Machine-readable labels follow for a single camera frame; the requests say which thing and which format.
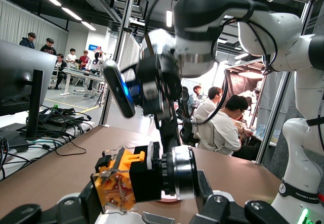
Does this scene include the standing person black red shirt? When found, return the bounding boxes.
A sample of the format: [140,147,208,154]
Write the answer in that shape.
[40,38,57,56]

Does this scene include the black office chair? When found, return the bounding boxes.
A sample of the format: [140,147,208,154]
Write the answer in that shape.
[176,89,200,148]

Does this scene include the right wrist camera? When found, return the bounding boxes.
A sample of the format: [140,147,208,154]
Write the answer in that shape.
[102,59,136,119]

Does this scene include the standing person white shirt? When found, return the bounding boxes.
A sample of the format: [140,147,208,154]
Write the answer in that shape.
[65,48,77,68]

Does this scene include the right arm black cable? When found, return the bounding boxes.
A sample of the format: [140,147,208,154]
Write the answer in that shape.
[141,0,279,126]

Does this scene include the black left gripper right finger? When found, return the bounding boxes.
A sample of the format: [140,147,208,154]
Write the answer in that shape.
[189,169,287,224]

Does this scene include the pink plate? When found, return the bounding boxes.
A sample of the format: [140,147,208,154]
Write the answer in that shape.
[151,195,185,204]

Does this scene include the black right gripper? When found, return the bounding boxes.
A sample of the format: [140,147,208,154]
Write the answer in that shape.
[136,54,183,154]

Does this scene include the white humanoid robot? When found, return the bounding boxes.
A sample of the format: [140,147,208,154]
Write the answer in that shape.
[87,52,104,98]

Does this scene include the black power adapter stack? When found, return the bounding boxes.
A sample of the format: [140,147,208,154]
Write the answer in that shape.
[39,107,84,127]

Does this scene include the black cable tangle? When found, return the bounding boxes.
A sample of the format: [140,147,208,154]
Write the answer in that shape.
[0,107,94,182]

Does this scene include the seated person white shirt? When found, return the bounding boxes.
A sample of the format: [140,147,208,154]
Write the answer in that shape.
[210,95,254,159]

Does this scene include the black curtain booth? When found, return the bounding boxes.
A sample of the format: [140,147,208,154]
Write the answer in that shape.
[224,62,265,113]

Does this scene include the seated person blue shirt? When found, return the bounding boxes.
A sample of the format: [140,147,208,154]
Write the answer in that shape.
[188,84,203,108]

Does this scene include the black flat device box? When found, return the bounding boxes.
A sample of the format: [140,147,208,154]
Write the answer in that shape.
[0,123,28,154]

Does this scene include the orange push-button switch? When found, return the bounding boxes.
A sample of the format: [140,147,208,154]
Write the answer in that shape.
[90,140,199,214]

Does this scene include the standing person dark jacket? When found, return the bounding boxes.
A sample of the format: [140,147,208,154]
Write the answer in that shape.
[19,32,36,50]

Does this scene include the black computer monitor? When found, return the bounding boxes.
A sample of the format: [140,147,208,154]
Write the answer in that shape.
[0,39,58,139]

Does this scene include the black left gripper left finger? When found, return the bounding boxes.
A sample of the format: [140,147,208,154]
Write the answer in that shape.
[0,180,104,224]

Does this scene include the white lidded pink box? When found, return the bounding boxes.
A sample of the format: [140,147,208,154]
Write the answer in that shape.
[96,207,193,224]

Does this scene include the seated person black clothes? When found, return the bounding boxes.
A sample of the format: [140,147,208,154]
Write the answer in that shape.
[54,54,68,90]

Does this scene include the black looped cable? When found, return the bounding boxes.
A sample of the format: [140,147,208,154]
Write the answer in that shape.
[54,140,88,157]

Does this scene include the seated person light shirt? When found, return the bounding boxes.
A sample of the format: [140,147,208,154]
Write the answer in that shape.
[192,86,223,123]

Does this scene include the white work table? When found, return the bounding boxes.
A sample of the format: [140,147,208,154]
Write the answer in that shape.
[62,67,107,97]

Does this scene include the white ribbed partition panel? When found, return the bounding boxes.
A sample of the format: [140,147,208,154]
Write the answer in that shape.
[118,31,141,73]

